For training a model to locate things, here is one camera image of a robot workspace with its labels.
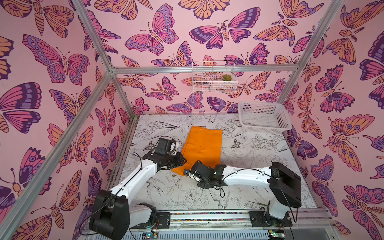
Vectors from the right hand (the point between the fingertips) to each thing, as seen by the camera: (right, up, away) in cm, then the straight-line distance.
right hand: (200, 174), depth 85 cm
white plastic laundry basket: (+51, +35, +33) cm, 70 cm away
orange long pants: (+2, +15, +15) cm, 22 cm away
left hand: (-7, +9, -2) cm, 11 cm away
